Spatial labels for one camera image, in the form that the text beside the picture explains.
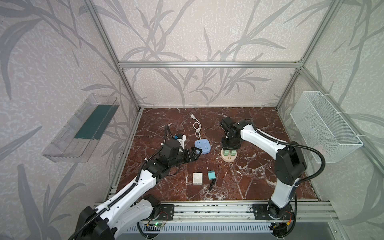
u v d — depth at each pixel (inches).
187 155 26.3
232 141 29.2
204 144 37.9
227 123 28.1
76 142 25.0
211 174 33.4
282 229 27.4
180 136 27.8
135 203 23.4
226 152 35.0
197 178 32.4
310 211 29.7
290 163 18.7
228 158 35.8
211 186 32.4
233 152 35.0
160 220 28.1
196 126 42.6
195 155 26.7
